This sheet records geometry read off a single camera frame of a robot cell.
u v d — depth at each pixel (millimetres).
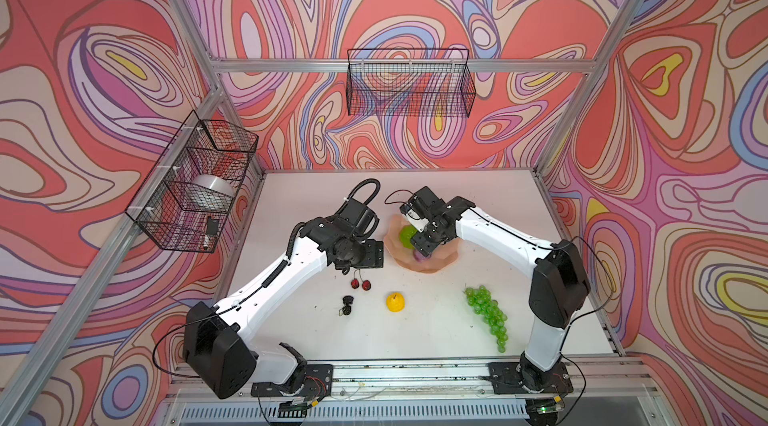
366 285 885
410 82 960
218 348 388
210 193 702
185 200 732
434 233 725
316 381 730
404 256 927
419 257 934
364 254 689
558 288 473
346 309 835
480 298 837
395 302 821
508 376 734
